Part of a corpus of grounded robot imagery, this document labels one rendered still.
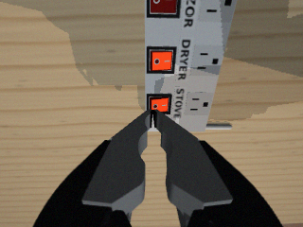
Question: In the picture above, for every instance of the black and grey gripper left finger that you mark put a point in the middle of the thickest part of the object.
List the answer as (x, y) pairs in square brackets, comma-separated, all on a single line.
[(112, 177)]

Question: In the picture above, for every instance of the grey power strip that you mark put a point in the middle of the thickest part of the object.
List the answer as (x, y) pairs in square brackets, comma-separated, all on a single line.
[(184, 46)]

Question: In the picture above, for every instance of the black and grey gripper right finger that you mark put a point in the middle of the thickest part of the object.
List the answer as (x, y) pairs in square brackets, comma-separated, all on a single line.
[(198, 177)]

